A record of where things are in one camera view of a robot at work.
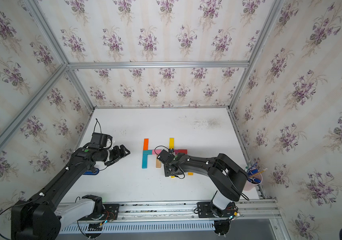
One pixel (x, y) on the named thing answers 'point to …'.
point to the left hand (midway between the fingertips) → (126, 156)
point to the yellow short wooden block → (171, 143)
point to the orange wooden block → (145, 145)
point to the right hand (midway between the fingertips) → (172, 172)
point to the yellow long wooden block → (172, 177)
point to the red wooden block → (181, 151)
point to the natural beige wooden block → (158, 164)
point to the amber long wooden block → (190, 173)
